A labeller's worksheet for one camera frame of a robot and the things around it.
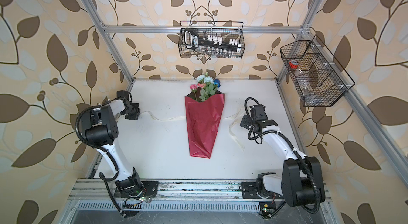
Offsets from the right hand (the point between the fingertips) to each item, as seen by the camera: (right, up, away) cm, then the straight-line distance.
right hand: (251, 125), depth 88 cm
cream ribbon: (-10, -1, +8) cm, 13 cm away
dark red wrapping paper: (-27, +3, +8) cm, 28 cm away
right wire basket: (+29, +37, -6) cm, 47 cm away
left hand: (-68, +9, +14) cm, 70 cm away
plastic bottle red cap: (+25, +25, -9) cm, 36 cm away
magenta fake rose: (-35, +22, +23) cm, 47 cm away
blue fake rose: (-19, +27, +24) cm, 41 cm away
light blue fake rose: (-24, +22, +21) cm, 39 cm away
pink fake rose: (-31, +24, +27) cm, 47 cm away
